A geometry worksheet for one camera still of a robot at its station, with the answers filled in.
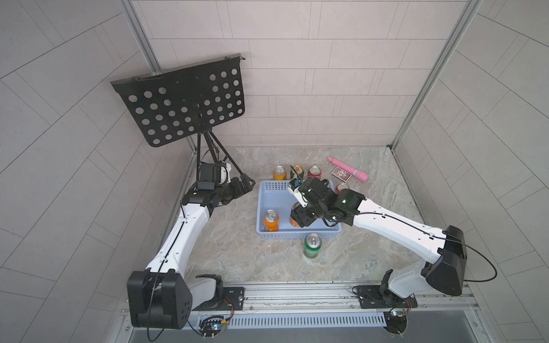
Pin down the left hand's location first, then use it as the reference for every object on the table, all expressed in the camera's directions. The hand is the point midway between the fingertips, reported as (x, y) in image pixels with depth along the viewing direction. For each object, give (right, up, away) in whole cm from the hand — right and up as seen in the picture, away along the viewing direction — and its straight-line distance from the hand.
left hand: (250, 183), depth 80 cm
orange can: (+11, +3, +15) cm, 19 cm away
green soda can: (+23, -21, -7) cm, 32 cm away
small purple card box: (+41, +2, +25) cm, 48 cm away
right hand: (+18, -10, -5) cm, 21 cm away
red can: (+37, -2, +9) cm, 38 cm away
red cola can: (+27, +4, +14) cm, 30 cm away
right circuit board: (+49, -44, -12) cm, 67 cm away
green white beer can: (+20, +5, +13) cm, 24 cm away
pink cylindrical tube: (+49, +2, +22) cm, 54 cm away
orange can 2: (+8, -14, 0) cm, 16 cm away
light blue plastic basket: (+9, -7, +16) cm, 19 cm away
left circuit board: (-11, -45, -12) cm, 48 cm away
